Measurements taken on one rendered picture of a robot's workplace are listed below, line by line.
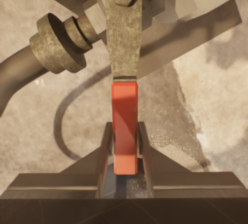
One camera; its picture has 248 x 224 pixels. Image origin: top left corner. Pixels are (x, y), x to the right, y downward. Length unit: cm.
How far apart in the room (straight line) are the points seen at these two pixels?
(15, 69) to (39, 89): 52
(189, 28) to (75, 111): 49
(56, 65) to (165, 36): 48
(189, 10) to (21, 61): 16
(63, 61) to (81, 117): 53
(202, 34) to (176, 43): 9
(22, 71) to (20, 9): 53
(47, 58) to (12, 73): 4
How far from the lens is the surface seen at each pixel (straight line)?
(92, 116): 67
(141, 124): 16
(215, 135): 78
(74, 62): 16
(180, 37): 63
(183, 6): 19
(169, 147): 74
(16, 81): 19
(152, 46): 61
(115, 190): 63
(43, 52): 17
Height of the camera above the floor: 61
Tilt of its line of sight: 73 degrees down
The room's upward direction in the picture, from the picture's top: 179 degrees counter-clockwise
